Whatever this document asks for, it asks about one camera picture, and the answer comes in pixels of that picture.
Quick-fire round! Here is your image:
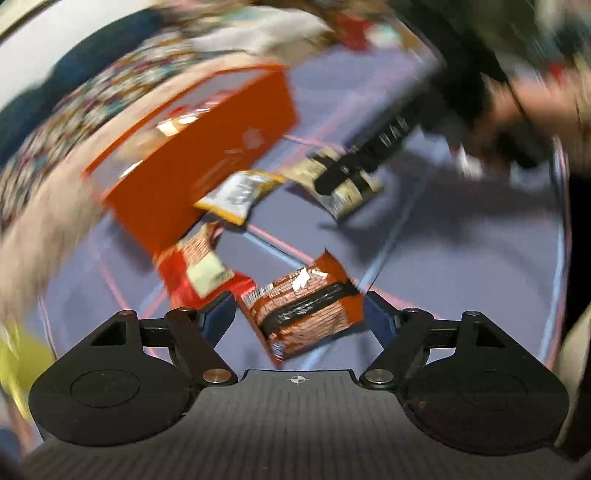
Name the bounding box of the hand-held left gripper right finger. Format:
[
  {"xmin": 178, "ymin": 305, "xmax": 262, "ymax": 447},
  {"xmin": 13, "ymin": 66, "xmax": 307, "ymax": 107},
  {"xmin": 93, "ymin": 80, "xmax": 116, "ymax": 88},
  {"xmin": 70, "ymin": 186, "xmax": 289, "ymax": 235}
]
[{"xmin": 360, "ymin": 291, "xmax": 505, "ymax": 387}]

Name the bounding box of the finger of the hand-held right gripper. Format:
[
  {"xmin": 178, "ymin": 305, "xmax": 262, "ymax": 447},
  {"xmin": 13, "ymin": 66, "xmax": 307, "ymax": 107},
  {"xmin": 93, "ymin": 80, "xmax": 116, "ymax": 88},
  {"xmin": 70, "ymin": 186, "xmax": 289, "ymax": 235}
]
[{"xmin": 315, "ymin": 98, "xmax": 431, "ymax": 196}]

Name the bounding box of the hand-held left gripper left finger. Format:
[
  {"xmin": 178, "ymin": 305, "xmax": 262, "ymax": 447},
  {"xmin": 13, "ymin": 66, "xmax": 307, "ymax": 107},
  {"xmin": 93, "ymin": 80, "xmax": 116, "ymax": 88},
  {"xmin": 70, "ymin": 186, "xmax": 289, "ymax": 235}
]
[{"xmin": 90, "ymin": 292, "xmax": 238, "ymax": 386}]

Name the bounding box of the beige black snack packet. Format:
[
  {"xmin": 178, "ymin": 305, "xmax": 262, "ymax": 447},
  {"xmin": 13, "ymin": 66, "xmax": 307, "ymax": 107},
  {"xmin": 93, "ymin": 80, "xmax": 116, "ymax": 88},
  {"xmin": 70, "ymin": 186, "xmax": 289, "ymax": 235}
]
[{"xmin": 283, "ymin": 148, "xmax": 385, "ymax": 220}]

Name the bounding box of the orange brown snack packet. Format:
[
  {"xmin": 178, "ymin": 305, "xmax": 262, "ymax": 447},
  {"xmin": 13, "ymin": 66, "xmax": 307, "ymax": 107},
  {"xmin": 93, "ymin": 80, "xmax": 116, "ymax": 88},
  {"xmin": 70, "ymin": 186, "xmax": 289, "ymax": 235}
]
[{"xmin": 235, "ymin": 249, "xmax": 365, "ymax": 370}]

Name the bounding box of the orange cardboard box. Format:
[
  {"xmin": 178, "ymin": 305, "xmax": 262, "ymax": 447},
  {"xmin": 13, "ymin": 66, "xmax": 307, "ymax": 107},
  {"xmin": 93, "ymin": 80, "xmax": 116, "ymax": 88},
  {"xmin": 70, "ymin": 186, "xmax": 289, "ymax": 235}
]
[{"xmin": 82, "ymin": 64, "xmax": 298, "ymax": 259}]

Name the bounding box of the person's right hand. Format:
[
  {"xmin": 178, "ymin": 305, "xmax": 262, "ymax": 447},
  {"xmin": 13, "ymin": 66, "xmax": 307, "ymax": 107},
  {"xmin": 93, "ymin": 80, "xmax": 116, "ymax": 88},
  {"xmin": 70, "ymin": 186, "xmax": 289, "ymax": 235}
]
[{"xmin": 450, "ymin": 76, "xmax": 580, "ymax": 172}]

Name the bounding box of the red snack packet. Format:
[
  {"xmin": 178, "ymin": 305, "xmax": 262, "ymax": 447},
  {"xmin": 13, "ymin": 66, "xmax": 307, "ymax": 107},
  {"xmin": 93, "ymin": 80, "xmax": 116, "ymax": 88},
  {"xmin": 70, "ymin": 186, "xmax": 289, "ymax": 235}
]
[{"xmin": 154, "ymin": 222, "xmax": 254, "ymax": 310}]

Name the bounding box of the checked purple tablecloth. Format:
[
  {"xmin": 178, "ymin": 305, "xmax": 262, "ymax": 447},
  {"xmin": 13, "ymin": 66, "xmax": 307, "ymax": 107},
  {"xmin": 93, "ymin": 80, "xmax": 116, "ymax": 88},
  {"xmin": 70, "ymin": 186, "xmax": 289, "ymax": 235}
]
[{"xmin": 37, "ymin": 23, "xmax": 571, "ymax": 384}]

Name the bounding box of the white yellow snack packet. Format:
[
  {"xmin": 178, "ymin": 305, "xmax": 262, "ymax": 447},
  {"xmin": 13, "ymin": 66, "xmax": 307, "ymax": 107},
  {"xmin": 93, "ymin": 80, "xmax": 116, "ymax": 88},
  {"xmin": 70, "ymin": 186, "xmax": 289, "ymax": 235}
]
[{"xmin": 193, "ymin": 170, "xmax": 288, "ymax": 227}]

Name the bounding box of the beige floral sofa cover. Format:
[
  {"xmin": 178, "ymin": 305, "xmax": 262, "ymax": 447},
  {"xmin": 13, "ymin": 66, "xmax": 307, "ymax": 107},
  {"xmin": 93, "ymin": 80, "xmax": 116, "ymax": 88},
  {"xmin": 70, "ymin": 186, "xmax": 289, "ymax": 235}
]
[{"xmin": 0, "ymin": 9, "xmax": 324, "ymax": 324}]

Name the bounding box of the yellow-green plastic object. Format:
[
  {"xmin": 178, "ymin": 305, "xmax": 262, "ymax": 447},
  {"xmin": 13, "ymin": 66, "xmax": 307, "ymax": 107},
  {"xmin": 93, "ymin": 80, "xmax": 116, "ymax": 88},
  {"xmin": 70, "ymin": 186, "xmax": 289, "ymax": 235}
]
[{"xmin": 0, "ymin": 320, "xmax": 58, "ymax": 418}]

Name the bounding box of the floral daisy cushion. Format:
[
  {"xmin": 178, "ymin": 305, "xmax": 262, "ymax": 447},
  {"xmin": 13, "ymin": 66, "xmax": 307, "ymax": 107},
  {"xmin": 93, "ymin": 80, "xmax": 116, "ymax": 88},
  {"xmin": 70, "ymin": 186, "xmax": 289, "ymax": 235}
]
[
  {"xmin": 0, "ymin": 106, "xmax": 107, "ymax": 227},
  {"xmin": 69, "ymin": 28, "xmax": 204, "ymax": 134}
]

